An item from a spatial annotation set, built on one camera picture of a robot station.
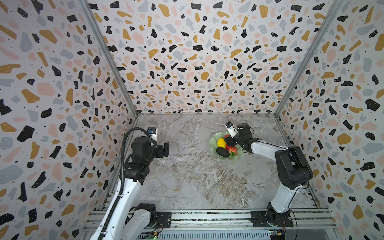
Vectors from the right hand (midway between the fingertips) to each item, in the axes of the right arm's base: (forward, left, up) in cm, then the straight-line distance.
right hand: (228, 131), depth 97 cm
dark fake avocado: (-11, +3, -8) cm, 14 cm away
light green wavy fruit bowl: (-4, +10, -6) cm, 12 cm away
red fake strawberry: (-11, -2, -6) cm, 13 cm away
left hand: (-17, +39, +15) cm, 45 cm away
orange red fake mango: (-7, 0, -8) cm, 11 cm away
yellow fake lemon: (-6, +4, -5) cm, 9 cm away
